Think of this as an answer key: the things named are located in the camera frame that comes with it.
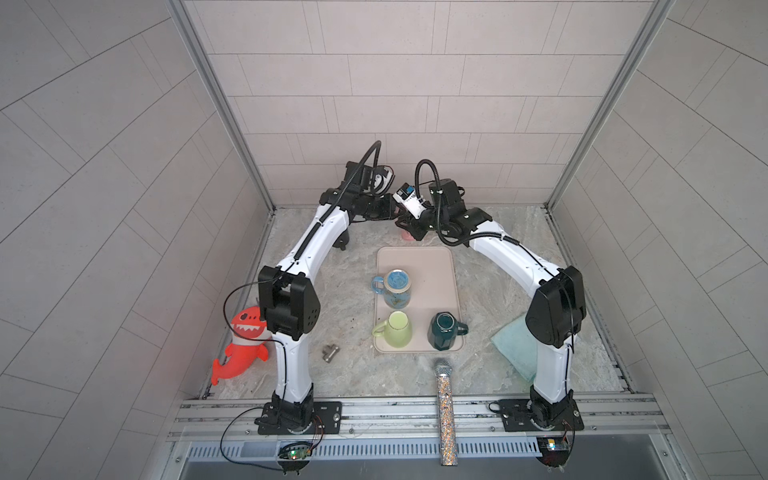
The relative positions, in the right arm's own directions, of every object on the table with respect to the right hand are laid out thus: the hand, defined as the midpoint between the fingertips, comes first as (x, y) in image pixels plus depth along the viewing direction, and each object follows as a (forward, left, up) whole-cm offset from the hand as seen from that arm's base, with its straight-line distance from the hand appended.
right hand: (399, 218), depth 84 cm
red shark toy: (-28, +40, -13) cm, 51 cm away
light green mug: (-27, +3, -13) cm, 30 cm away
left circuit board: (-50, +26, -19) cm, 59 cm away
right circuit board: (-53, -32, -25) cm, 67 cm away
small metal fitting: (-29, +21, -21) cm, 42 cm away
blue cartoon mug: (-15, +2, -12) cm, 20 cm away
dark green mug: (-28, -9, -13) cm, 32 cm away
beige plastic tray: (-9, -10, -24) cm, 28 cm away
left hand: (+2, -3, +3) cm, 5 cm away
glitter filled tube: (-44, -8, -20) cm, 49 cm away
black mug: (+6, +19, -15) cm, 25 cm away
